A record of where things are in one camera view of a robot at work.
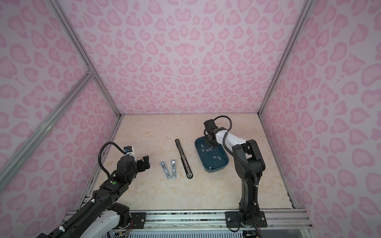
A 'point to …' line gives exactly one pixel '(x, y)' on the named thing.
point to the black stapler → (187, 168)
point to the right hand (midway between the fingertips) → (211, 140)
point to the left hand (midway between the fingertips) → (141, 156)
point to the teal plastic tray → (212, 158)
